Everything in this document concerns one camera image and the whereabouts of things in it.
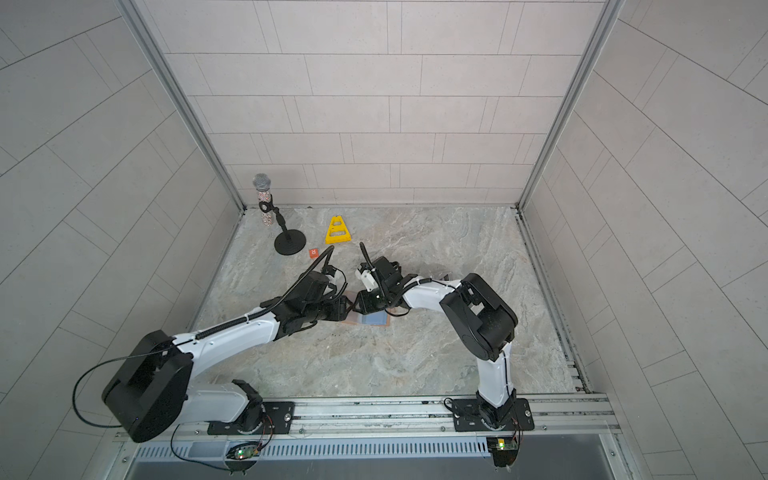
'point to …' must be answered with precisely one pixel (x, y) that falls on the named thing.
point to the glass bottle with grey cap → (262, 182)
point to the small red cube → (314, 253)
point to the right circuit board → (504, 450)
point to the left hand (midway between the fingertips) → (356, 302)
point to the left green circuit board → (242, 457)
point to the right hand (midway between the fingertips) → (355, 309)
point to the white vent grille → (373, 447)
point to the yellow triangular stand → (337, 231)
